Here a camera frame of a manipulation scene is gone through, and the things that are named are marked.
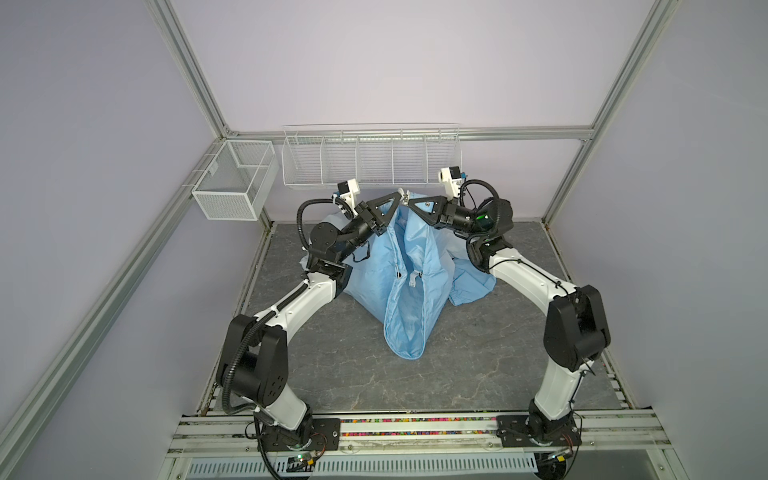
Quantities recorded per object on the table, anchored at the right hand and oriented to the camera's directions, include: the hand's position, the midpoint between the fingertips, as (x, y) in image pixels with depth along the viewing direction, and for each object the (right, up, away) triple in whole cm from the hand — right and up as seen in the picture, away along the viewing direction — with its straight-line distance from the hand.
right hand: (408, 208), depth 66 cm
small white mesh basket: (-58, +13, +35) cm, 69 cm away
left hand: (0, +2, -1) cm, 2 cm away
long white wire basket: (-12, +23, +34) cm, 43 cm away
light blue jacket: (+1, -15, +16) cm, 22 cm away
